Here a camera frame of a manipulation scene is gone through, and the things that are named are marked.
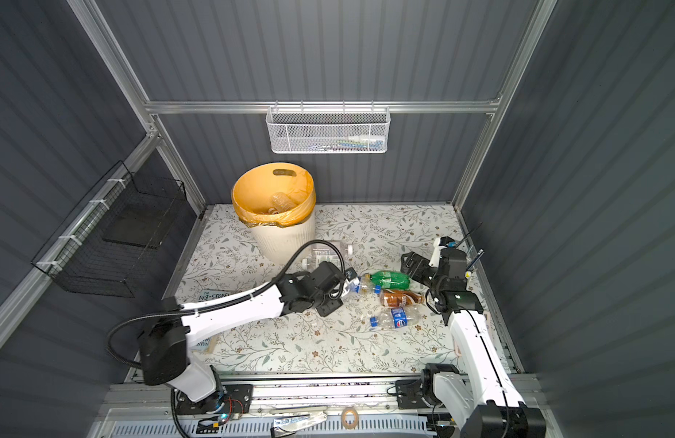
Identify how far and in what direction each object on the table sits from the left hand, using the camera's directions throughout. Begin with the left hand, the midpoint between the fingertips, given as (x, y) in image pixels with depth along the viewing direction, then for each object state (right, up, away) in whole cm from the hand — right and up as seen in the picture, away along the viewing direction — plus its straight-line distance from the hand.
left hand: (335, 296), depth 80 cm
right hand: (+25, +10, +1) cm, 27 cm away
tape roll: (+2, -30, -9) cm, 31 cm away
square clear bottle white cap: (-4, +11, +19) cm, 23 cm away
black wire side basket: (-61, +16, -7) cm, 64 cm away
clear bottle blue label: (+19, -8, +5) cm, 21 cm away
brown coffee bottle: (+20, -2, +7) cm, 21 cm away
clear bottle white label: (-12, +7, +22) cm, 26 cm away
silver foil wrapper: (-12, -30, -12) cm, 35 cm away
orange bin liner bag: (-29, +34, +14) cm, 47 cm away
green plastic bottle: (+19, +2, +13) cm, 23 cm away
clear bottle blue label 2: (+10, 0, +13) cm, 17 cm away
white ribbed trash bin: (-19, +15, +11) cm, 27 cm away
